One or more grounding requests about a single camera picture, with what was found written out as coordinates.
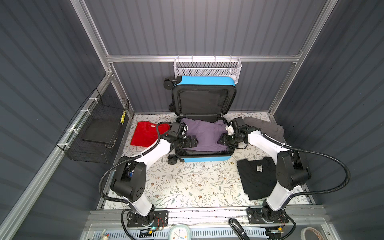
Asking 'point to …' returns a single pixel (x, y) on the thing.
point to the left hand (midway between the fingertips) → (191, 142)
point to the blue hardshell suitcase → (202, 104)
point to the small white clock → (179, 232)
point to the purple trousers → (207, 133)
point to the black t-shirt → (259, 177)
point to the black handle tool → (238, 229)
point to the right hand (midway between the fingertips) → (222, 143)
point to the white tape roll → (303, 232)
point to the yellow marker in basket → (123, 117)
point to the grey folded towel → (268, 128)
